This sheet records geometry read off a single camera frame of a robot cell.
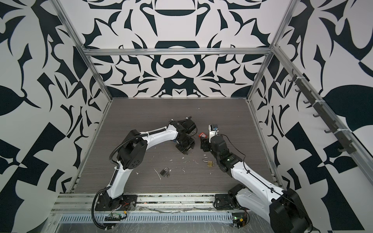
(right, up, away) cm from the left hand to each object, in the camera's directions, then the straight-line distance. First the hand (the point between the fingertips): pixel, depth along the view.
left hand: (195, 147), depth 90 cm
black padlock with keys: (-18, -13, -5) cm, 23 cm away
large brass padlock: (+8, -9, -3) cm, 12 cm away
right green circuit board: (+20, -31, -19) cm, 41 cm away
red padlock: (+5, +6, +7) cm, 11 cm away
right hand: (+6, +8, -7) cm, 12 cm away
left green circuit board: (-40, -28, -21) cm, 53 cm away
